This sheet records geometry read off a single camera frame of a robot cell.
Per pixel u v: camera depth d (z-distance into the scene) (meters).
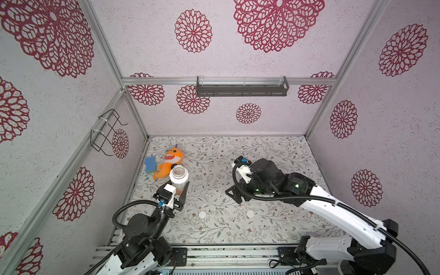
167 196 0.47
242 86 0.94
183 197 0.55
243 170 0.59
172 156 1.00
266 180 0.49
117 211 0.40
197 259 0.75
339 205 0.42
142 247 0.49
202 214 0.86
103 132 0.75
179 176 0.50
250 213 0.86
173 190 0.49
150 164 1.06
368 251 0.41
